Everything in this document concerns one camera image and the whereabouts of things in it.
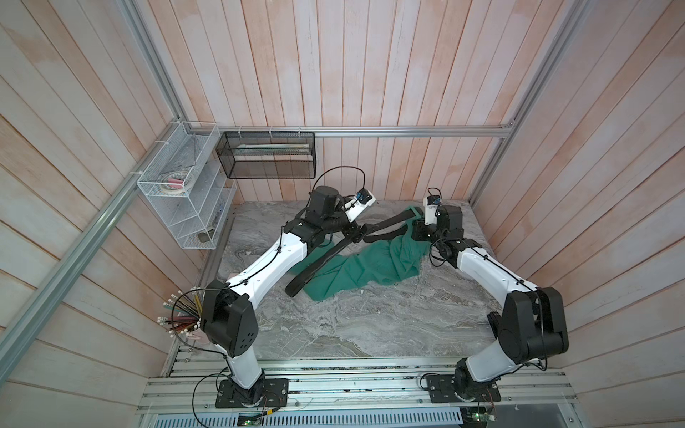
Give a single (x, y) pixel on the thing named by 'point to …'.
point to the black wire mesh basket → (268, 154)
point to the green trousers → (394, 260)
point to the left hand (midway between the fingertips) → (366, 218)
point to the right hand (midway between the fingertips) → (413, 219)
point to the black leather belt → (292, 287)
